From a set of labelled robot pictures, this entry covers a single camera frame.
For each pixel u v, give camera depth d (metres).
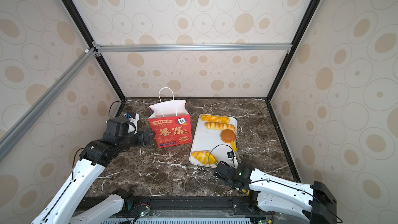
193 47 0.91
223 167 0.62
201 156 0.86
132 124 0.55
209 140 0.97
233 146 0.90
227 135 0.97
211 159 0.82
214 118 1.05
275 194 0.48
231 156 0.70
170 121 0.79
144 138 0.63
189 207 0.75
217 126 1.00
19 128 0.53
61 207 0.38
